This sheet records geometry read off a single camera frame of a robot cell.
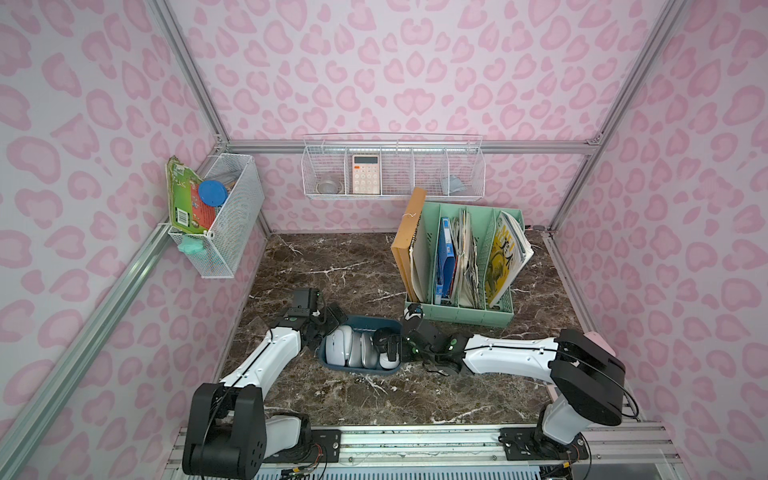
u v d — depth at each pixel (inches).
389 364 33.0
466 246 34.4
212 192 29.6
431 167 42.0
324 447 28.9
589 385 17.3
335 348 33.8
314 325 28.2
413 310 30.6
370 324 36.5
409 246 28.4
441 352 25.0
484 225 37.3
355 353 33.5
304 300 27.2
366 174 37.4
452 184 39.5
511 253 33.1
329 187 37.7
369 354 33.8
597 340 35.2
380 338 33.9
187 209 27.6
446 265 33.8
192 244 25.1
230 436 16.0
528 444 28.7
